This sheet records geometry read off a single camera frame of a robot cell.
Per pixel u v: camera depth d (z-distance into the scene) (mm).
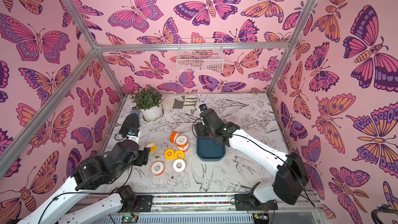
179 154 886
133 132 581
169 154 884
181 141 907
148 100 898
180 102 1151
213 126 586
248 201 649
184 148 898
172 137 901
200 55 965
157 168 848
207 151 881
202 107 700
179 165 835
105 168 470
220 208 730
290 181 402
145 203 733
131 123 1017
